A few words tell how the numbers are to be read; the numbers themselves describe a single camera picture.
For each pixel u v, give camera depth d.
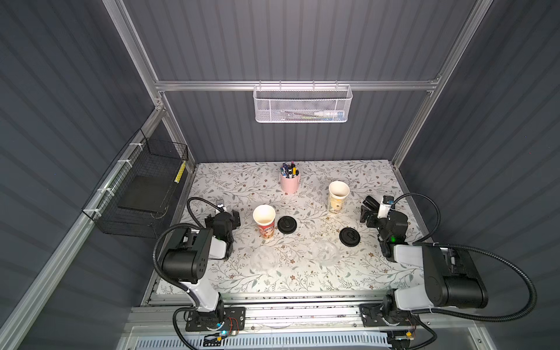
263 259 0.88
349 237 0.91
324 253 0.89
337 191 0.94
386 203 0.79
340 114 0.90
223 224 0.75
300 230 0.96
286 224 0.95
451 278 0.45
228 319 0.73
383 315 0.73
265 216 0.83
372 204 0.99
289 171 1.01
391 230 0.71
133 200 0.70
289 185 1.05
